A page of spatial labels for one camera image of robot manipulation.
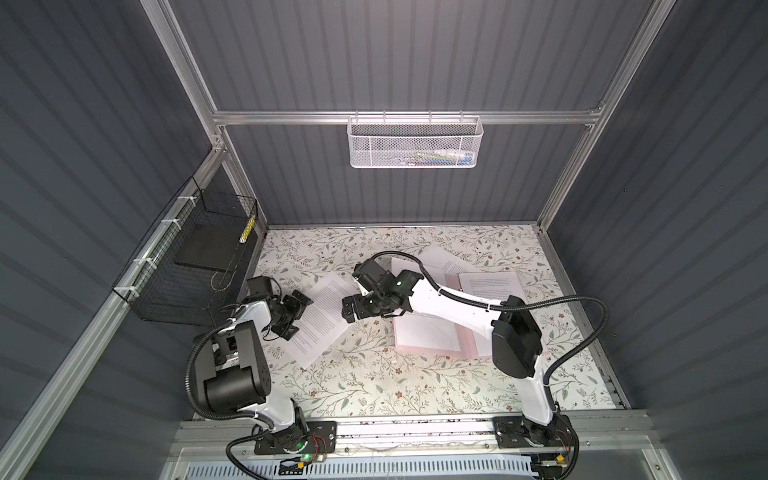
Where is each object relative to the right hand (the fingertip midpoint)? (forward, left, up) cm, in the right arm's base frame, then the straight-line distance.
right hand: (357, 313), depth 84 cm
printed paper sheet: (-2, -19, -8) cm, 21 cm away
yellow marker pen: (+17, +30, +18) cm, 38 cm away
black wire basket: (+2, +41, +18) cm, 45 cm away
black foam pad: (+10, +37, +18) cm, 43 cm away
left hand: (+5, +18, -8) cm, 20 cm away
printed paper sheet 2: (+17, -44, -12) cm, 49 cm away
